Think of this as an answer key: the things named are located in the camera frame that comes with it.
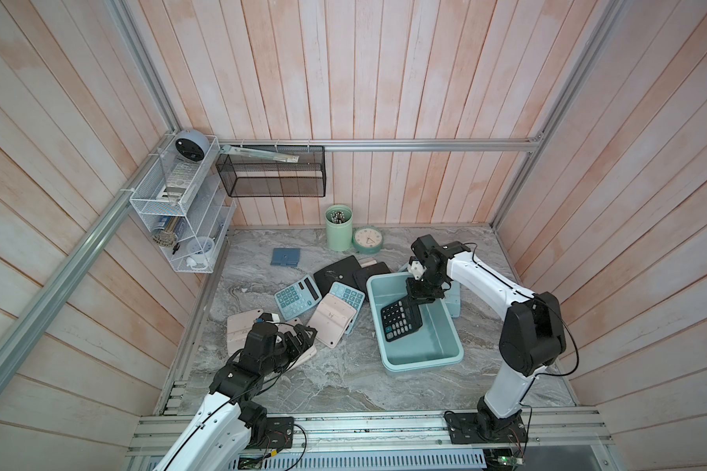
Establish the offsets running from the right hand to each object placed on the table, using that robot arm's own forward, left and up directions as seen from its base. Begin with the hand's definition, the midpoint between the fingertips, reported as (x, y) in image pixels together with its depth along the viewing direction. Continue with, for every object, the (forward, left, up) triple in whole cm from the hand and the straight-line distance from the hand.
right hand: (411, 299), depth 89 cm
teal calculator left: (+4, +37, -6) cm, 38 cm away
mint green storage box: (-12, -7, -6) cm, 15 cm away
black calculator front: (-5, +3, -3) cm, 7 cm away
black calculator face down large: (+13, +22, -4) cm, 26 cm away
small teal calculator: (+2, +20, -2) cm, 20 cm away
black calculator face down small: (+11, +15, -2) cm, 19 cm away
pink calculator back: (+19, +13, -6) cm, 24 cm away
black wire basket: (+43, +57, +14) cm, 73 cm away
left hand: (-15, +30, +1) cm, 34 cm away
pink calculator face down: (-6, +24, -3) cm, 25 cm away
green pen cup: (+26, +24, +5) cm, 36 cm away
